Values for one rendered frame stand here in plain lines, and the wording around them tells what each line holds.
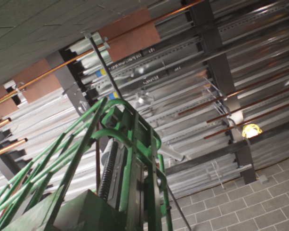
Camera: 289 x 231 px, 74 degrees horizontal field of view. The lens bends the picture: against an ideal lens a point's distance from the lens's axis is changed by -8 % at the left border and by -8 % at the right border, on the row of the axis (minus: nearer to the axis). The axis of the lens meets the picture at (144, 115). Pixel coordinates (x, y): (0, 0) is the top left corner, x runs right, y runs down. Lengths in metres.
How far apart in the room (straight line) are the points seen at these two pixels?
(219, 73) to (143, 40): 1.03
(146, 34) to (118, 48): 0.39
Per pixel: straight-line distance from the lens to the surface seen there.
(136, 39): 2.71
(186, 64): 2.24
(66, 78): 2.76
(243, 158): 3.47
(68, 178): 0.80
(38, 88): 3.19
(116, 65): 2.22
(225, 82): 2.79
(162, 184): 1.34
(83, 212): 0.71
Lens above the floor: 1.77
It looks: 66 degrees up
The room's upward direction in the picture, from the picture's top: straight up
